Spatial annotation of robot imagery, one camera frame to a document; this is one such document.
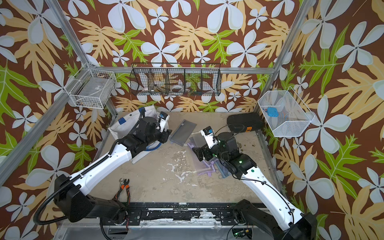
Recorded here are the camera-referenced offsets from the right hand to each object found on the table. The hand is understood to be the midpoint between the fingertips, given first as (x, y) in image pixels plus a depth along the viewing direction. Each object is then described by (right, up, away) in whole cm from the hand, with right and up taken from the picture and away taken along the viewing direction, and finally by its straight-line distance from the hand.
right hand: (199, 143), depth 73 cm
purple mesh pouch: (-1, -1, +28) cm, 28 cm away
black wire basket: (-14, +40, +23) cm, 48 cm away
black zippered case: (+37, +12, +38) cm, 54 cm away
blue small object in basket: (+44, +17, +13) cm, 49 cm away
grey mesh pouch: (-10, +4, +34) cm, 36 cm away
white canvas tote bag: (-44, +9, +17) cm, 48 cm away
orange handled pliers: (-43, -24, +11) cm, 50 cm away
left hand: (-17, +9, +6) cm, 20 cm away
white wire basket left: (-62, +31, +11) cm, 70 cm away
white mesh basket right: (+51, +14, +5) cm, 53 cm away
